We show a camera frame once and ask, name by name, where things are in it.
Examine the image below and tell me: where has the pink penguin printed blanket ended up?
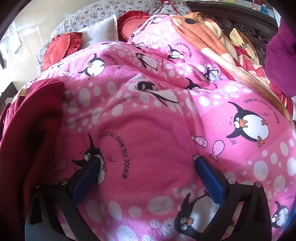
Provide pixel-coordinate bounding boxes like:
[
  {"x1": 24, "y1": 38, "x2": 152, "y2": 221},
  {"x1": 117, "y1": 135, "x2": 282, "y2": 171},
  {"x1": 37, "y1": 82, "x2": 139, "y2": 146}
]
[{"x1": 14, "y1": 14, "x2": 296, "y2": 241}]

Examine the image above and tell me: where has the small red heart cushion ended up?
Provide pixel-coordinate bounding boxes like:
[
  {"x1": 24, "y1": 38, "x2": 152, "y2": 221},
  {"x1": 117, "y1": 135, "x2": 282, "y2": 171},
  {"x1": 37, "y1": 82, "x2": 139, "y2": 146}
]
[{"x1": 117, "y1": 10, "x2": 153, "y2": 43}]

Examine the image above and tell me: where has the dark red sweater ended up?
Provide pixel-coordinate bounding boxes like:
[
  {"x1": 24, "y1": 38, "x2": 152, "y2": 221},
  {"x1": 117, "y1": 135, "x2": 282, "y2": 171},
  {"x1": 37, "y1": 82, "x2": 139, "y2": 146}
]
[{"x1": 0, "y1": 78, "x2": 65, "y2": 210}]

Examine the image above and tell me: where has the orange printed blanket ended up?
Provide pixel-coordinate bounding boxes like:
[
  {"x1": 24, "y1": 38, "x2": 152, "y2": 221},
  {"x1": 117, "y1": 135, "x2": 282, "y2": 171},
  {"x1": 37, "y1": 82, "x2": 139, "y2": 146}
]
[{"x1": 170, "y1": 11, "x2": 296, "y2": 130}]

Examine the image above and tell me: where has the magenta cloth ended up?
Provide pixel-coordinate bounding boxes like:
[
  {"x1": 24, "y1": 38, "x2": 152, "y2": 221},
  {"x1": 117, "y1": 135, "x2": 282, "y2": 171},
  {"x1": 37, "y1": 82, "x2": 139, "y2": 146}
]
[{"x1": 265, "y1": 17, "x2": 296, "y2": 99}]

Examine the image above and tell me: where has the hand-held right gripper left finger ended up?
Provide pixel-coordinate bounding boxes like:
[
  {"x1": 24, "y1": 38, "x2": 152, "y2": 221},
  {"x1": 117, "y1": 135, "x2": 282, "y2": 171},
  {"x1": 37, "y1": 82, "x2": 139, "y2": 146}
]
[{"x1": 24, "y1": 158, "x2": 105, "y2": 241}]

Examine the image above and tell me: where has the dark carved wooden headboard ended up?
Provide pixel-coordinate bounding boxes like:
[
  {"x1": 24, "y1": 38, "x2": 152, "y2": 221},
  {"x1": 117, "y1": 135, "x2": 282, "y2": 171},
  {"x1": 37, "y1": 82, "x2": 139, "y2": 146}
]
[{"x1": 186, "y1": 0, "x2": 279, "y2": 66}]

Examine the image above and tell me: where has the large red heart cushion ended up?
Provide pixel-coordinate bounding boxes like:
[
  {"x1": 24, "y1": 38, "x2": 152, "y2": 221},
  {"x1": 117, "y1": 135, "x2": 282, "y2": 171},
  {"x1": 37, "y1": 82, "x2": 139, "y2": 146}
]
[{"x1": 42, "y1": 32, "x2": 83, "y2": 70}]

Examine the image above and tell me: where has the large floral pillow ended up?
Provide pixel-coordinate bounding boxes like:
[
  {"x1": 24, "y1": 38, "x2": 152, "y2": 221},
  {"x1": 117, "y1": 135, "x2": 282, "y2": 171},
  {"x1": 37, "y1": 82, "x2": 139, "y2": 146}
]
[{"x1": 52, "y1": 0, "x2": 192, "y2": 35}]

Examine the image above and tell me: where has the small floral pillow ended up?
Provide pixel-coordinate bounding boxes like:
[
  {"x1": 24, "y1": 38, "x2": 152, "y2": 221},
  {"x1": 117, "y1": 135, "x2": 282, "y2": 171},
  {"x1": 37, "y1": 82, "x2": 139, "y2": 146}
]
[{"x1": 35, "y1": 43, "x2": 52, "y2": 73}]

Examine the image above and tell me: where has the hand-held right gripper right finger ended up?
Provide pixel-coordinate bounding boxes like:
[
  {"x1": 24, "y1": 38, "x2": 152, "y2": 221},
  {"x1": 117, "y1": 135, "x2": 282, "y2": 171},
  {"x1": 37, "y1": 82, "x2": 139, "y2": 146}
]
[{"x1": 194, "y1": 156, "x2": 272, "y2": 241}]

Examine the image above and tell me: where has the white pillow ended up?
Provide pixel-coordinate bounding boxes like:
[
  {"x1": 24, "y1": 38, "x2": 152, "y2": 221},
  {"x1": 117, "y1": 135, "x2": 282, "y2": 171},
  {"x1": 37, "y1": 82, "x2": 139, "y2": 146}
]
[{"x1": 77, "y1": 14, "x2": 118, "y2": 48}]

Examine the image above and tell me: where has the wall calendar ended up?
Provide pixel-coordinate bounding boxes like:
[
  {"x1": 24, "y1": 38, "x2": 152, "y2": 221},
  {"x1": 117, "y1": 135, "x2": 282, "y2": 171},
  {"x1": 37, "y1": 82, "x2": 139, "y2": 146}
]
[{"x1": 9, "y1": 20, "x2": 23, "y2": 54}]

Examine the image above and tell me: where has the dark wooden side table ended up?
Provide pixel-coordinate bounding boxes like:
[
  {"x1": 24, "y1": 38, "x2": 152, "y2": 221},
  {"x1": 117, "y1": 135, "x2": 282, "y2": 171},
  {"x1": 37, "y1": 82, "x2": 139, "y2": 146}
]
[{"x1": 0, "y1": 82, "x2": 17, "y2": 117}]

